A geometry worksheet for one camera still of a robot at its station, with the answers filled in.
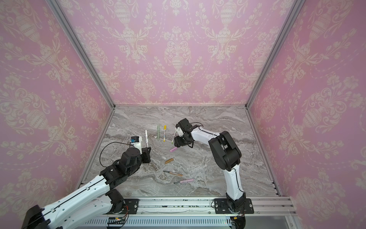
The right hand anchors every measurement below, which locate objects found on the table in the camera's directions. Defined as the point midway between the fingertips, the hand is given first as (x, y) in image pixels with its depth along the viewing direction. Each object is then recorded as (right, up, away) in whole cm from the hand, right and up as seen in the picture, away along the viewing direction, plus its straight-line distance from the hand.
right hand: (179, 143), depth 97 cm
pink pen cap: (-4, -4, -2) cm, 6 cm away
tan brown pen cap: (-6, -10, -7) cm, 14 cm away
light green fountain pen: (-16, +7, +7) cm, 18 cm away
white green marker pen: (-5, +1, +2) cm, 5 cm away
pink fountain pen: (+1, -20, -15) cm, 25 cm away
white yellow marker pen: (-11, +10, +9) cm, 17 cm away
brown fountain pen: (-2, -16, -12) cm, 20 cm away
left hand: (-14, -1, -18) cm, 23 cm away
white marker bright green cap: (-17, +6, -19) cm, 26 cm away
